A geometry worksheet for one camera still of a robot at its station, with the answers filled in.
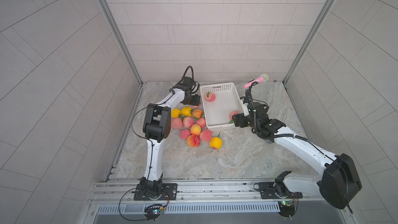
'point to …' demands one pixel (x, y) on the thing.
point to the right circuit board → (287, 208)
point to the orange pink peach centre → (195, 129)
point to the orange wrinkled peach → (197, 113)
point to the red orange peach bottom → (193, 140)
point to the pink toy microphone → (263, 78)
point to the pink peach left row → (176, 123)
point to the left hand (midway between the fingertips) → (198, 100)
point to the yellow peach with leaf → (215, 142)
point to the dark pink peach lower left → (184, 134)
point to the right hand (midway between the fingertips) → (237, 115)
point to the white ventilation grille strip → (139, 209)
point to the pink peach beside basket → (201, 122)
